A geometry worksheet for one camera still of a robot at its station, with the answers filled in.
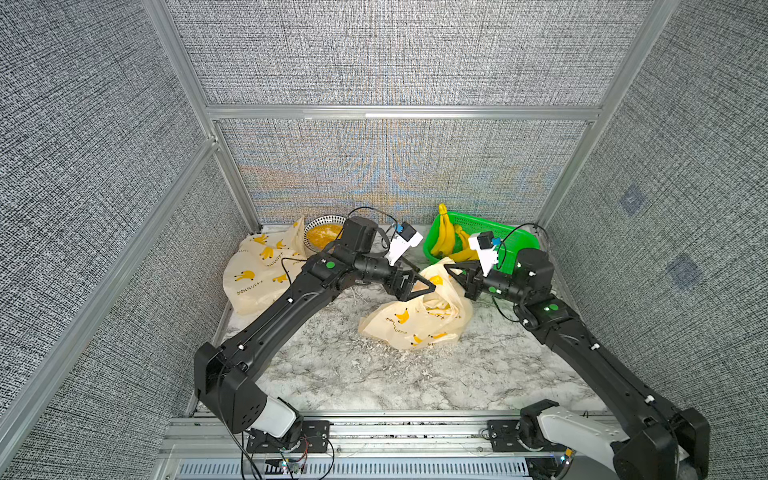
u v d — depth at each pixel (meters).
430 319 0.75
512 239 1.17
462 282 0.69
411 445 0.73
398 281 0.60
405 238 0.61
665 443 0.38
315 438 0.74
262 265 0.97
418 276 0.64
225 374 0.40
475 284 0.63
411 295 0.61
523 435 0.67
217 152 0.96
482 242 0.62
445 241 1.06
